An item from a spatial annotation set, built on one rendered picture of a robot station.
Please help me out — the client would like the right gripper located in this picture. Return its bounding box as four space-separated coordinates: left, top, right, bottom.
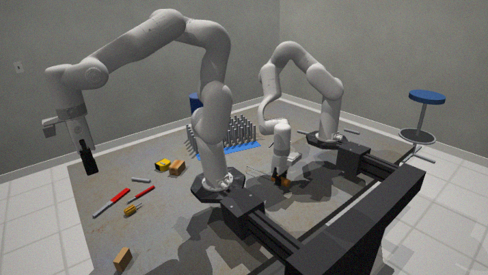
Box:
271 153 290 186

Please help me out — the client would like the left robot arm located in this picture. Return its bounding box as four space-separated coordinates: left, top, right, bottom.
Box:
42 9 233 192

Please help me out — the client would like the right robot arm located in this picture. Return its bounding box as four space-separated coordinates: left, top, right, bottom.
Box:
257 41 344 167

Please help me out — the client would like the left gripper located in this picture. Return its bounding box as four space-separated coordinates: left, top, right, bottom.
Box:
65 112 98 176

